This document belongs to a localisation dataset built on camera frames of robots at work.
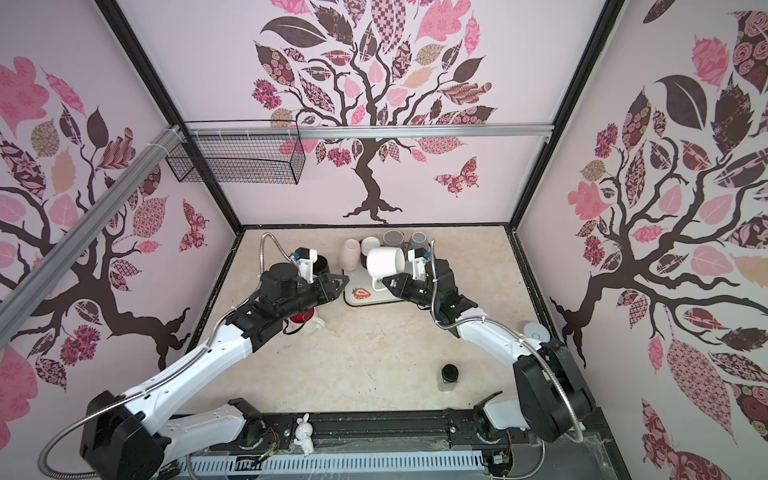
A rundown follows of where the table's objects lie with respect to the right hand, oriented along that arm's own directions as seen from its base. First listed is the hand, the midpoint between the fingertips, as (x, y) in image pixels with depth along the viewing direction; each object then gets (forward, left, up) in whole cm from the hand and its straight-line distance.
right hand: (383, 278), depth 80 cm
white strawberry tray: (+9, +9, -19) cm, 23 cm away
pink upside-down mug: (+20, +13, -13) cm, 27 cm away
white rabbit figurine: (-35, +20, -17) cm, 43 cm away
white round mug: (+3, 0, +4) cm, 5 cm away
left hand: (-4, +10, +2) cm, 11 cm away
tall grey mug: (+23, -3, -9) cm, 25 cm away
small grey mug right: (+24, -12, -11) cm, 28 cm away
